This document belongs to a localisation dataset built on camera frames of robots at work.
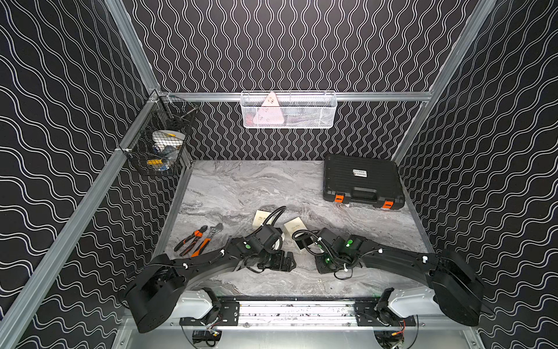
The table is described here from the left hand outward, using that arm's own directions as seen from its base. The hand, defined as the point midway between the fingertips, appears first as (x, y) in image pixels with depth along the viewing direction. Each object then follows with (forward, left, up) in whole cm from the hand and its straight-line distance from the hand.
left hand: (288, 263), depth 79 cm
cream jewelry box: (+17, -2, -3) cm, 18 cm away
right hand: (+1, -12, -4) cm, 12 cm away
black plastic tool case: (+45, -28, -2) cm, 53 cm away
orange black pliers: (+11, +39, -6) cm, 41 cm away
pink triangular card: (+51, +11, +29) cm, 60 cm away
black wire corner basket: (+33, +51, +26) cm, 66 cm away
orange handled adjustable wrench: (+15, +33, -7) cm, 36 cm away
